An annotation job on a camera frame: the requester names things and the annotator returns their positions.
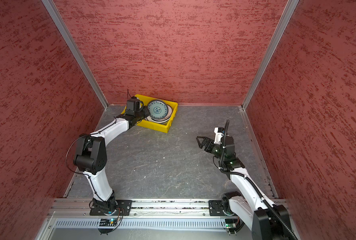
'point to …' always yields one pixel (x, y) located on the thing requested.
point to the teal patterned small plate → (157, 109)
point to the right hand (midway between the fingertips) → (199, 142)
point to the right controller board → (231, 223)
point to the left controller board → (108, 222)
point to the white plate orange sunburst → (164, 120)
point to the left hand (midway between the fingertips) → (149, 112)
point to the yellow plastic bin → (164, 127)
